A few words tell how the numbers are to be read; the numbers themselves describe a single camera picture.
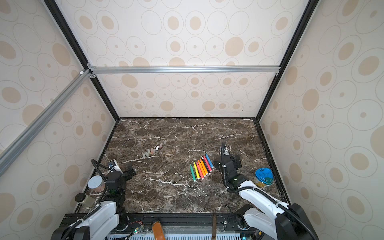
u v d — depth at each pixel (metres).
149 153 1.00
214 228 0.73
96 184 0.81
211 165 0.93
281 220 0.42
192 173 0.90
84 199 0.73
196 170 0.91
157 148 1.02
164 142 1.06
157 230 0.70
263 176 0.80
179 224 0.75
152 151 1.00
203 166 0.92
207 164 0.94
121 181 0.67
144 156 0.97
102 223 0.54
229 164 0.63
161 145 1.03
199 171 0.90
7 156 0.51
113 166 0.73
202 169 0.92
